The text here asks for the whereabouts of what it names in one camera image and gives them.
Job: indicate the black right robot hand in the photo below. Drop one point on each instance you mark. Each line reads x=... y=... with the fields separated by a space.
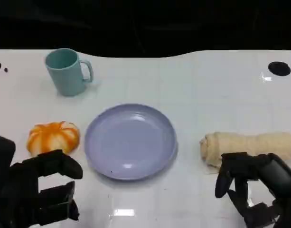
x=259 y=180

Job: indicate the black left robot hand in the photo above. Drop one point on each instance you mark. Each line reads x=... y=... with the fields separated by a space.
x=29 y=185

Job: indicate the beige towel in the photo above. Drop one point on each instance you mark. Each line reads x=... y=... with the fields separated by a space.
x=249 y=145

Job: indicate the orange and white bread roll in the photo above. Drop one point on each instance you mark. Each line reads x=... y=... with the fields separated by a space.
x=52 y=140

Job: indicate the lilac plate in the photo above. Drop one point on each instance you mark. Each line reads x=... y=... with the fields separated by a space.
x=131 y=141

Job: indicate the pale green mug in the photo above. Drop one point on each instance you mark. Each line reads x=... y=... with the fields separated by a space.
x=65 y=72

